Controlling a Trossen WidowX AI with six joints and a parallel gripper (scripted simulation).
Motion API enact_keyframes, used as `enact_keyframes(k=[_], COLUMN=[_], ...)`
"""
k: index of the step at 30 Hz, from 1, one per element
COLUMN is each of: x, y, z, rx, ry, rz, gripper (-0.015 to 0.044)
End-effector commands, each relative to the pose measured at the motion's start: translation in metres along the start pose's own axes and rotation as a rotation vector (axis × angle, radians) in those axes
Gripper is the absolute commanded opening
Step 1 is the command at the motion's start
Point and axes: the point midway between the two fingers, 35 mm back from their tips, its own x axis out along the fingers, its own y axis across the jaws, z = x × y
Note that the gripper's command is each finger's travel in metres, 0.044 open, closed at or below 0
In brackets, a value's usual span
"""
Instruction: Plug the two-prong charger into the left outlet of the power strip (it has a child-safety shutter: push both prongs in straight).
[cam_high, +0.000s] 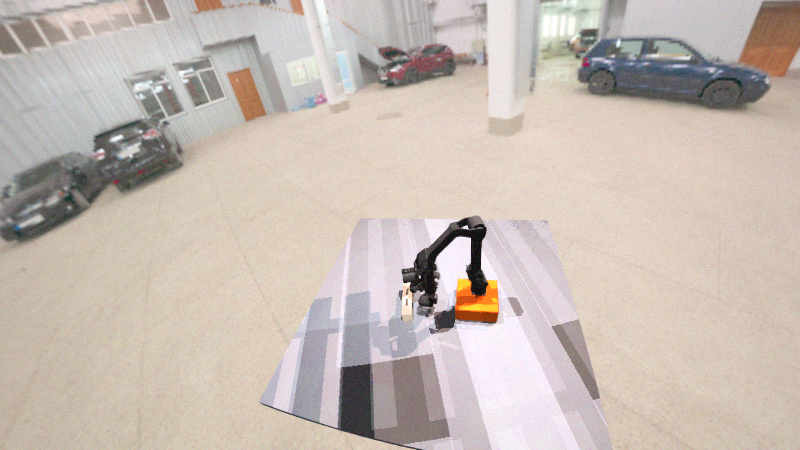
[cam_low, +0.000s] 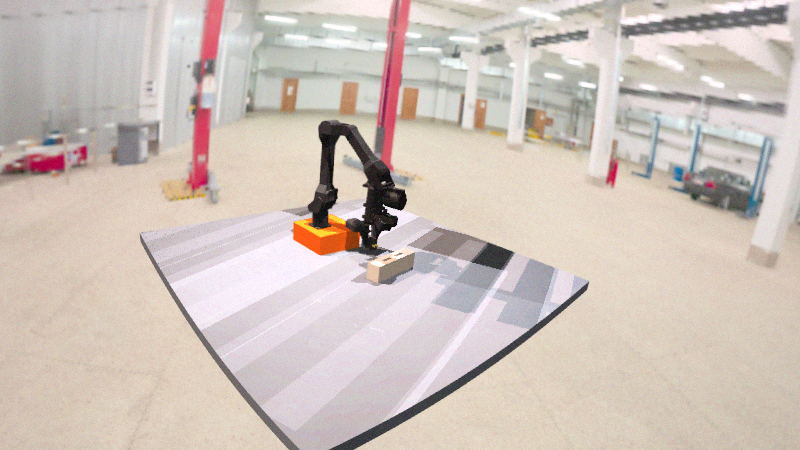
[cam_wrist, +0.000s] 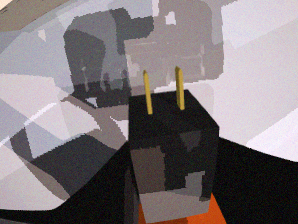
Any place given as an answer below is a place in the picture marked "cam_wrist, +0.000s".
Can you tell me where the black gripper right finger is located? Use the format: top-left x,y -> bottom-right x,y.
212,136 -> 298,224

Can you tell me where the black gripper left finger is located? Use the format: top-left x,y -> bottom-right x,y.
0,141 -> 140,224

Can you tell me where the black two-prong plug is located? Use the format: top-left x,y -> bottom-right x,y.
128,67 -> 220,224

